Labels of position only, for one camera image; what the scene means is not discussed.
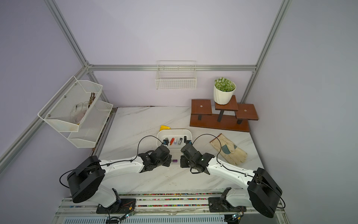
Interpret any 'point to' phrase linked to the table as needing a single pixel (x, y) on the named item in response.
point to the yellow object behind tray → (163, 127)
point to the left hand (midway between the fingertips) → (168, 158)
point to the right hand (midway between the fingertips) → (183, 162)
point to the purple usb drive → (175, 160)
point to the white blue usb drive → (175, 140)
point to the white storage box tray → (177, 137)
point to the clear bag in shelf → (78, 111)
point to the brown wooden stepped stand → (231, 116)
